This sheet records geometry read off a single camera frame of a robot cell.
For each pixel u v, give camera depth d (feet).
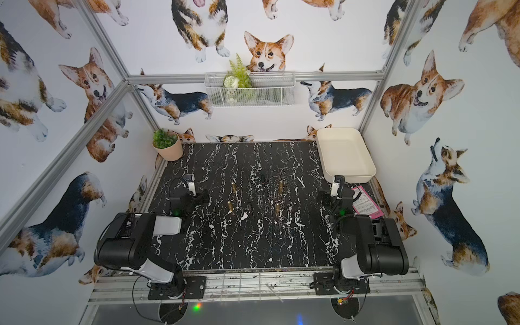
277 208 3.02
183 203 2.52
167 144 3.39
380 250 1.50
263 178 3.59
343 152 3.83
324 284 2.40
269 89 3.03
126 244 1.51
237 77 2.68
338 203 2.37
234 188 3.26
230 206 3.02
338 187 2.63
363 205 3.12
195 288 2.40
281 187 3.27
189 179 2.72
